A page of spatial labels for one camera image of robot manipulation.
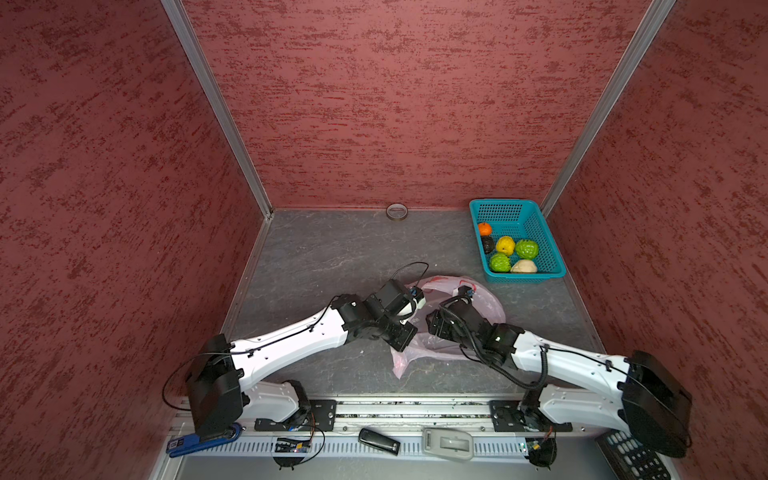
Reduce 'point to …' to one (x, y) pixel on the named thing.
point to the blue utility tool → (179, 445)
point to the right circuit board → (541, 451)
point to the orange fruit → (485, 229)
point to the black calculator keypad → (628, 459)
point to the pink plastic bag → (436, 290)
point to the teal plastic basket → (519, 220)
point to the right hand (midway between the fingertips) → (434, 329)
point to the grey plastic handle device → (448, 443)
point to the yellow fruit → (505, 245)
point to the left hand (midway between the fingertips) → (408, 342)
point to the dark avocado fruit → (488, 244)
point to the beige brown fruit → (523, 266)
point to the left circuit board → (290, 445)
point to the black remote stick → (379, 441)
